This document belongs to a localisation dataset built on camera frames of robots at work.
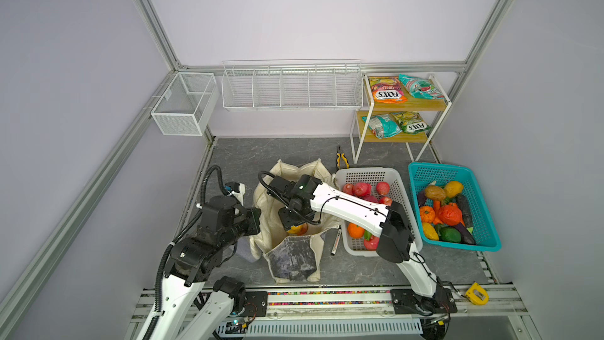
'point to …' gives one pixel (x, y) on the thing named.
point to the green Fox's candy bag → (411, 122)
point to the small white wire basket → (185, 106)
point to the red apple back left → (348, 188)
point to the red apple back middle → (362, 189)
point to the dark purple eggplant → (466, 238)
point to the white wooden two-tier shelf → (433, 112)
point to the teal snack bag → (383, 126)
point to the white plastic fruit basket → (347, 175)
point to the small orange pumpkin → (427, 214)
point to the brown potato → (435, 193)
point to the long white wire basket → (292, 85)
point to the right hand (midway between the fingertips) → (292, 223)
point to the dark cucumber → (463, 202)
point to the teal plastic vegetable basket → (484, 231)
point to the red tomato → (450, 214)
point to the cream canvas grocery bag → (289, 256)
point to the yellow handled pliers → (340, 153)
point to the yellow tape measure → (476, 294)
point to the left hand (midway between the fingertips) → (260, 215)
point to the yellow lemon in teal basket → (454, 188)
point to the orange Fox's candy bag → (387, 90)
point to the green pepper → (450, 234)
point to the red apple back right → (383, 188)
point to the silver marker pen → (336, 241)
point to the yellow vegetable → (429, 231)
